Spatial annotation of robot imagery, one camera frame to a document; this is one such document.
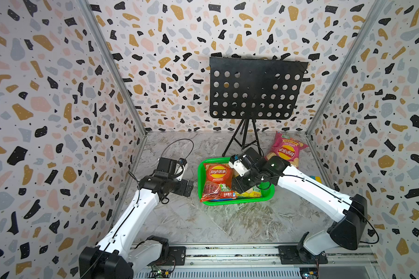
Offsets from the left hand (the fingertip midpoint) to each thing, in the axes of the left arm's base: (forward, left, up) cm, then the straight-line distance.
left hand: (184, 183), depth 80 cm
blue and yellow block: (+10, -72, -14) cm, 74 cm away
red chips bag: (+1, -16, +2) cm, 16 cm away
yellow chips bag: (-1, -33, -8) cm, 34 cm away
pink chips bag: (+25, -56, -5) cm, 61 cm away
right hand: (-3, -23, +3) cm, 24 cm away
